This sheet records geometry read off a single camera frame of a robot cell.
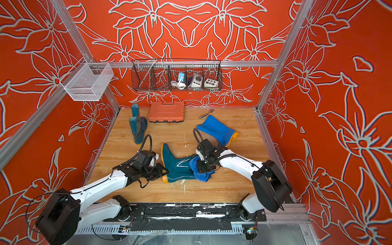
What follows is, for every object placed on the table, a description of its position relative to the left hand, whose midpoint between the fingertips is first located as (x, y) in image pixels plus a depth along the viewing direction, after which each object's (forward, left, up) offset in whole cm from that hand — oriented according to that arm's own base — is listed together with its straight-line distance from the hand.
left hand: (168, 172), depth 83 cm
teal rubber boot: (+2, -5, 0) cm, 6 cm away
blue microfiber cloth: (+4, -14, +2) cm, 14 cm away
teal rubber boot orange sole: (+19, +19, +17) cm, 32 cm away
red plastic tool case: (+44, +15, +2) cm, 46 cm away
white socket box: (+50, -21, +25) cm, 59 cm away
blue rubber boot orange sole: (+29, -32, -1) cm, 43 cm away
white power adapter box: (+46, -13, +28) cm, 56 cm away
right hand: (+1, -14, +1) cm, 15 cm away
